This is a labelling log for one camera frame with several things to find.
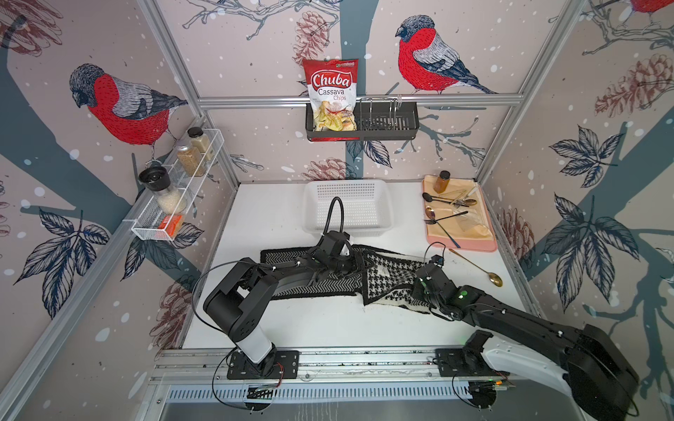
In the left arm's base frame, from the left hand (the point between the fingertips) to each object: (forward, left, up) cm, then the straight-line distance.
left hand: (375, 263), depth 85 cm
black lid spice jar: (+5, +56, +27) cm, 62 cm away
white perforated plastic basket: (+29, 0, -9) cm, 31 cm away
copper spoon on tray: (+26, -26, -7) cm, 38 cm away
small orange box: (-1, +54, +24) cm, 59 cm away
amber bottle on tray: (+39, -32, -1) cm, 50 cm away
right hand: (-4, -13, -6) cm, 15 cm away
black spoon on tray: (+36, -27, -8) cm, 46 cm away
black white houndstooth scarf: (-4, -2, -3) cm, 5 cm away
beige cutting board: (+29, -39, -9) cm, 49 cm away
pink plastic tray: (+12, -37, -8) cm, 40 cm away
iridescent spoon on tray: (+34, -43, -8) cm, 55 cm away
